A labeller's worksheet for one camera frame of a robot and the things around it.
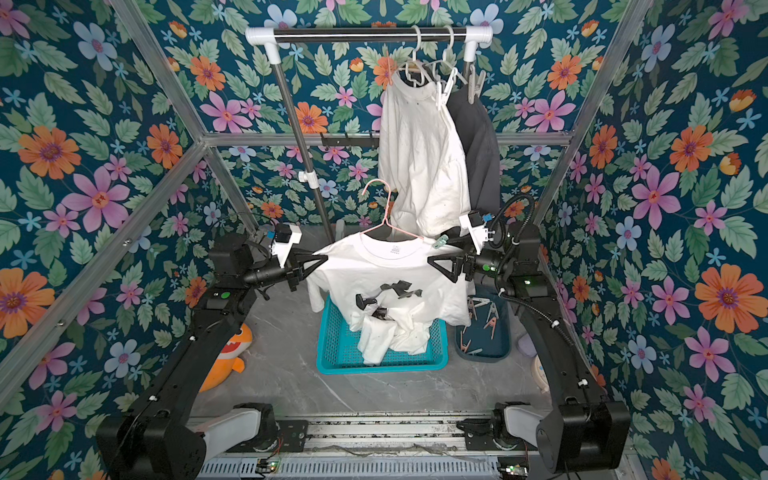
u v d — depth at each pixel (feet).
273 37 1.77
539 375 2.64
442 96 1.77
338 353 2.87
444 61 4.05
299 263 2.07
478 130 1.86
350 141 2.98
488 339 2.98
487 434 2.41
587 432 1.24
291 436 2.42
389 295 2.71
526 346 2.81
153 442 1.23
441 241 2.11
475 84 1.75
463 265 1.97
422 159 2.26
